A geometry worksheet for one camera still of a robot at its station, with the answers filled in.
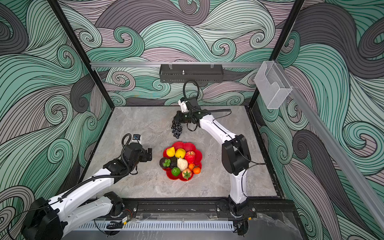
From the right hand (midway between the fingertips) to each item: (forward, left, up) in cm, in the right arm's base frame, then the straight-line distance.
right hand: (174, 117), depth 87 cm
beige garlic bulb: (-23, -5, -13) cm, 27 cm away
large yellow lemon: (-17, -4, -13) cm, 22 cm away
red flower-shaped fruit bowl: (-10, -8, -18) cm, 22 cm away
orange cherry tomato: (-24, -10, -16) cm, 30 cm away
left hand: (-16, +16, -8) cm, 24 cm away
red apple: (-19, -10, -13) cm, 25 cm away
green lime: (-28, -2, -13) cm, 31 cm away
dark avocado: (-22, 0, -13) cm, 26 cm away
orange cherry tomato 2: (-27, -13, -13) cm, 33 cm away
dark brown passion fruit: (-23, +6, -11) cm, 26 cm away
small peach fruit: (-29, -8, -13) cm, 33 cm away
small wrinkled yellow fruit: (-16, +2, -13) cm, 21 cm away
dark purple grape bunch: (-5, -1, -5) cm, 7 cm away
